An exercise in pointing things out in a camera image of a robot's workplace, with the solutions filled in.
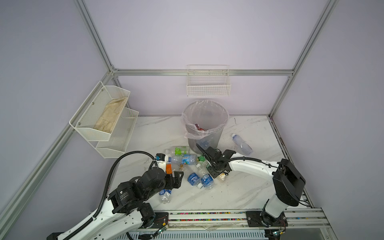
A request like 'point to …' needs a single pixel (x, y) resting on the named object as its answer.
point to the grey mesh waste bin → (211, 139)
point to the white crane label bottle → (222, 176)
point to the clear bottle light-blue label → (185, 159)
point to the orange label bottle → (169, 170)
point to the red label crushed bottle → (200, 129)
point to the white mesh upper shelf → (95, 118)
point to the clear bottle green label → (178, 150)
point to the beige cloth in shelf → (110, 114)
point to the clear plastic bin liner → (201, 116)
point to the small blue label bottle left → (165, 195)
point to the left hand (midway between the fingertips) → (174, 175)
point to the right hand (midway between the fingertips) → (213, 169)
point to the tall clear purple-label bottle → (242, 144)
